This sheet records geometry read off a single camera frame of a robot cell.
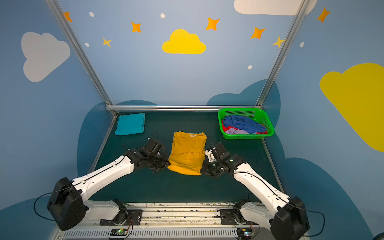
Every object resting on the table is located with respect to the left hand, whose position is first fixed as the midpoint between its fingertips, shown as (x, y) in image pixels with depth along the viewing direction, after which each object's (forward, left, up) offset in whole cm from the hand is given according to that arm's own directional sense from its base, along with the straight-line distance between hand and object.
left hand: (173, 164), depth 80 cm
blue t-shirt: (+33, -44, -3) cm, 56 cm away
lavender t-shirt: (+28, -38, -5) cm, 48 cm away
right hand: (-3, -15, 0) cm, 15 cm away
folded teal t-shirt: (+39, +39, -12) cm, 56 cm away
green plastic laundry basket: (+46, -60, -6) cm, 76 cm away
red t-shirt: (+29, -32, -4) cm, 43 cm away
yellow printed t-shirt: (+12, -7, -10) cm, 17 cm away
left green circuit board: (-30, +25, -12) cm, 41 cm away
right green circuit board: (-30, -36, -13) cm, 48 cm away
